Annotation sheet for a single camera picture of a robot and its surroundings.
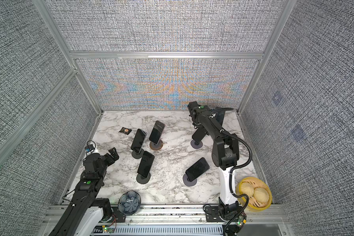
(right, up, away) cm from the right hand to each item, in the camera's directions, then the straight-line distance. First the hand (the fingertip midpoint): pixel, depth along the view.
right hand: (204, 123), depth 94 cm
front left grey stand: (-37, -33, -9) cm, 51 cm away
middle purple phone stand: (-4, -15, +6) cm, 17 cm away
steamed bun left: (+19, -34, -19) cm, 43 cm away
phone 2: (-33, -21, -20) cm, 44 cm away
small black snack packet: (-54, -5, +12) cm, 56 cm away
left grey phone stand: (-43, -21, +1) cm, 48 cm away
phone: (-3, -7, +2) cm, 8 cm away
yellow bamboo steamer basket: (+22, -42, -20) cm, 51 cm away
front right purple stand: (-11, -35, -8) cm, 37 cm away
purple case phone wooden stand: (-30, -6, +3) cm, 31 cm away
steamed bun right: (+26, -37, -19) cm, 49 cm away
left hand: (-54, -15, -12) cm, 57 cm away
